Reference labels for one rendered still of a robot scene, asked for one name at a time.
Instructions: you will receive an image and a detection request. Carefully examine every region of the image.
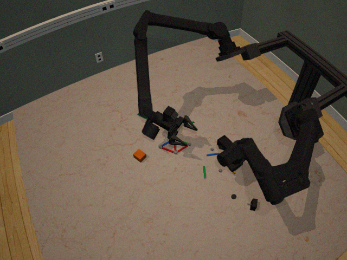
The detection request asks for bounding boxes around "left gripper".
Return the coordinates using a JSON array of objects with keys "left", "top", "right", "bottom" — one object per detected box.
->
[{"left": 227, "top": 157, "right": 245, "bottom": 172}]

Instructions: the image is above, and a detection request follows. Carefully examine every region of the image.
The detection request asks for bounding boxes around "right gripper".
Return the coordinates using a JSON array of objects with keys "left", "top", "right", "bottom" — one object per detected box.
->
[{"left": 168, "top": 116, "right": 198, "bottom": 146}]

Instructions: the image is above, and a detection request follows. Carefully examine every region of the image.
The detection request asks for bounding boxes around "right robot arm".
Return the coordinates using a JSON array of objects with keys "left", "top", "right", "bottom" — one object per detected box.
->
[{"left": 133, "top": 10, "right": 241, "bottom": 140}]

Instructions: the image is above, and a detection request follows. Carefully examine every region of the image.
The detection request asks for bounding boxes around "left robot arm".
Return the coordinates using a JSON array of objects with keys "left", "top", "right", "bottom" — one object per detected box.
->
[{"left": 217, "top": 105, "right": 324, "bottom": 205}]

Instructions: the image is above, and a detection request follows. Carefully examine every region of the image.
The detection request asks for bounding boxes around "orange flat block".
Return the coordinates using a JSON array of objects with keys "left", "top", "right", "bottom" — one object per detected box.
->
[{"left": 133, "top": 149, "right": 146, "bottom": 162}]

